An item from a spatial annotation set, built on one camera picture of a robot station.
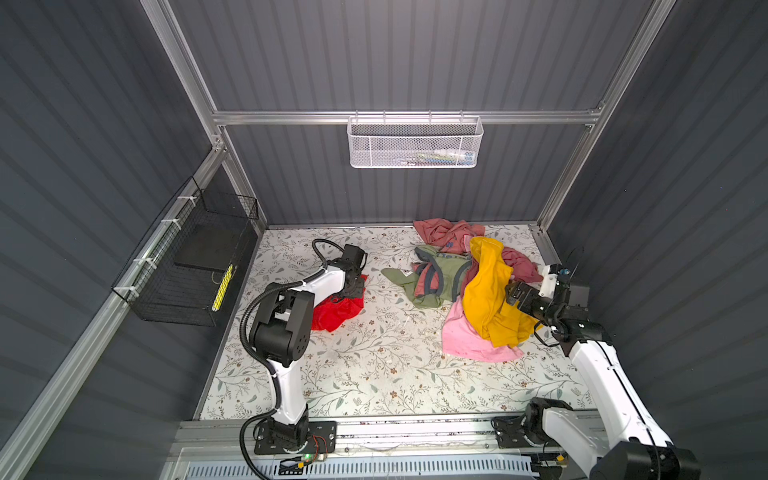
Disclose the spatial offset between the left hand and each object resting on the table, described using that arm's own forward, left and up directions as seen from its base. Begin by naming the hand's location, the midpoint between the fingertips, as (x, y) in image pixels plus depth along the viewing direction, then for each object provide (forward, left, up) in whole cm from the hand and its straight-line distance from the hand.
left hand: (350, 289), depth 100 cm
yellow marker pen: (-15, +27, +25) cm, 40 cm away
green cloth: (0, -27, +2) cm, 28 cm away
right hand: (-14, -50, +15) cm, 54 cm away
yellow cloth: (-12, -42, +6) cm, 44 cm away
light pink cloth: (-19, -34, -2) cm, 39 cm away
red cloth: (-10, +5, +3) cm, 11 cm away
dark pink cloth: (+19, -37, +4) cm, 42 cm away
